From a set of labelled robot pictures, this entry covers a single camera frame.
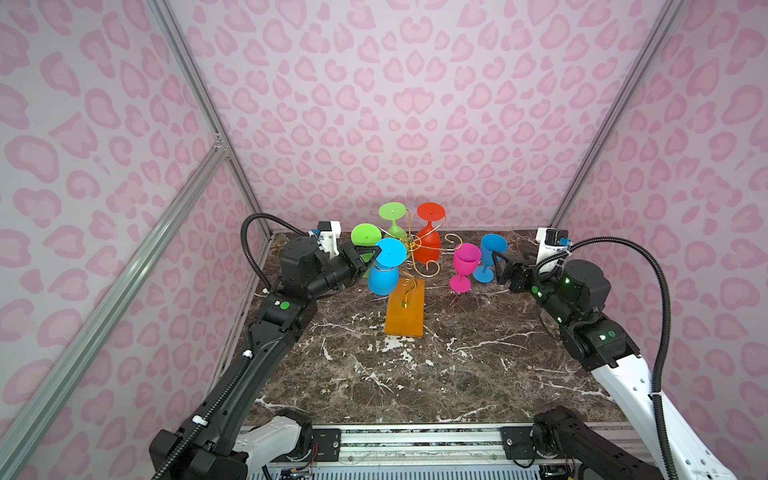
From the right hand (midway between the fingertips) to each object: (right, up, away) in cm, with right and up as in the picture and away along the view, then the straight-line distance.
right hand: (508, 250), depth 66 cm
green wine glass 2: (-32, +4, +6) cm, 33 cm away
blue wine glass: (+6, +3, +33) cm, 33 cm away
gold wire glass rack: (-21, +2, +8) cm, 22 cm away
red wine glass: (-16, +10, +12) cm, 23 cm away
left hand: (-28, +1, -2) cm, 28 cm away
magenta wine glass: (-2, -2, +31) cm, 31 cm away
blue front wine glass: (-28, -6, +8) cm, 30 cm away
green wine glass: (-25, +11, +14) cm, 31 cm away
